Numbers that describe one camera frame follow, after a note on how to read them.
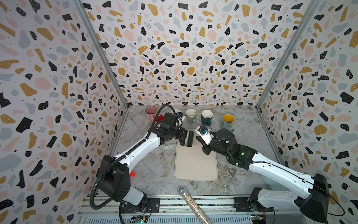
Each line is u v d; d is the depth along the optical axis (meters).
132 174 0.84
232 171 0.85
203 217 0.68
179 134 0.74
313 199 0.38
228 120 1.03
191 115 1.04
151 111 1.04
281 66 0.95
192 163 0.89
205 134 0.60
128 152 0.47
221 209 0.73
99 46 0.84
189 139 0.86
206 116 1.04
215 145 0.61
